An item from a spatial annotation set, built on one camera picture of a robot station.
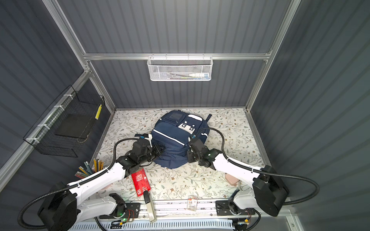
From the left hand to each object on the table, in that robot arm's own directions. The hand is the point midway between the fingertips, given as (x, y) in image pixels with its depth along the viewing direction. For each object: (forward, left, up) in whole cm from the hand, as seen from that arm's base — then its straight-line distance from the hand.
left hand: (166, 146), depth 82 cm
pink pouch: (-18, -37, -11) cm, 43 cm away
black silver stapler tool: (-25, +9, -10) cm, 29 cm away
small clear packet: (-27, -13, -12) cm, 33 cm away
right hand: (-3, -14, -5) cm, 15 cm away
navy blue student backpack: (+13, -5, -2) cm, 14 cm away
